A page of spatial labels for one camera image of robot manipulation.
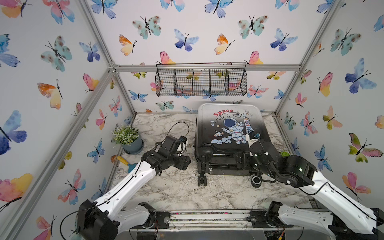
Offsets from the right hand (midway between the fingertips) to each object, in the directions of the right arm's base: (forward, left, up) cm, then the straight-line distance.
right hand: (242, 154), depth 66 cm
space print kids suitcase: (+17, +8, -5) cm, 19 cm away
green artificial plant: (+16, +62, -12) cm, 65 cm away
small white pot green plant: (+11, -29, -17) cm, 35 cm away
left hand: (+3, +26, -12) cm, 29 cm away
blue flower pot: (+13, +59, -21) cm, 64 cm away
